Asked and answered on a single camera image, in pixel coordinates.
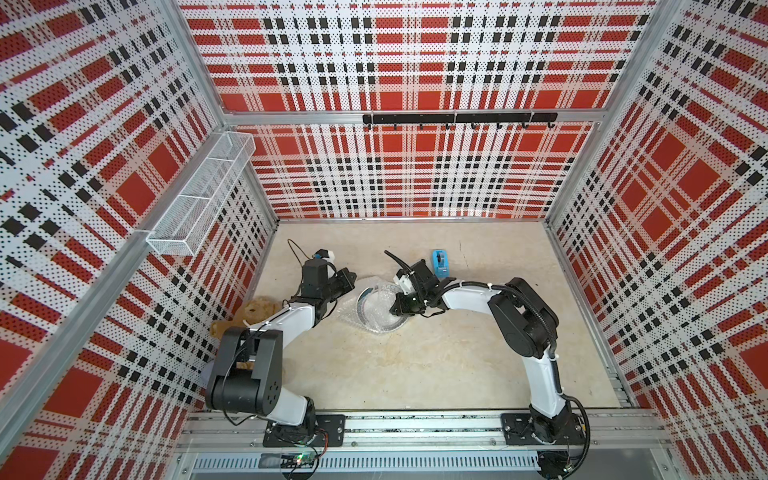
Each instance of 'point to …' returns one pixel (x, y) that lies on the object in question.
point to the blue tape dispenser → (441, 267)
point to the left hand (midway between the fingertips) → (362, 274)
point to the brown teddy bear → (252, 311)
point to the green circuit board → (303, 460)
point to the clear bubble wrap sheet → (348, 309)
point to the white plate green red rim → (373, 307)
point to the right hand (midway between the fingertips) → (395, 311)
